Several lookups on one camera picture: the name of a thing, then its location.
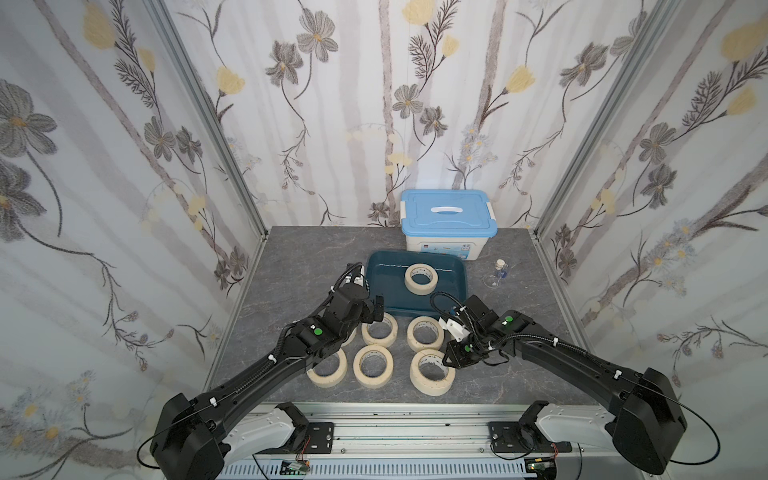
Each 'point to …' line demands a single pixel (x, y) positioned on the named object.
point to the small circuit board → (290, 468)
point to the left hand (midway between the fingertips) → (369, 293)
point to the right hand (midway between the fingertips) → (449, 356)
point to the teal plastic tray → (386, 272)
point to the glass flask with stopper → (492, 281)
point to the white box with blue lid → (448, 220)
